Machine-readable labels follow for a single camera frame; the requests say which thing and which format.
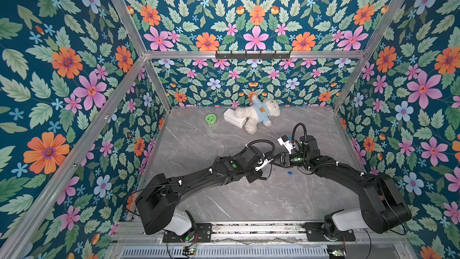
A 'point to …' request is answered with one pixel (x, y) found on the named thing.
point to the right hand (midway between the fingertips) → (274, 158)
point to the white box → (230, 117)
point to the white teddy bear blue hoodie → (258, 111)
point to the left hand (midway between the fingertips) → (261, 166)
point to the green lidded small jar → (211, 119)
